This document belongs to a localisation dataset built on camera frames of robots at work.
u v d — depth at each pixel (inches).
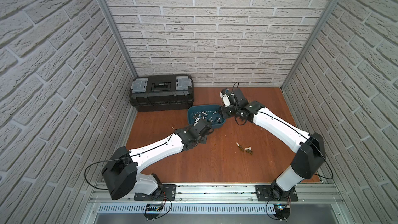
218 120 39.2
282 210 27.7
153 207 28.6
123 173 15.9
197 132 23.8
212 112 40.7
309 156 16.8
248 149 34.4
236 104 24.4
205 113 40.5
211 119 39.2
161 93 36.8
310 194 29.8
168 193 29.2
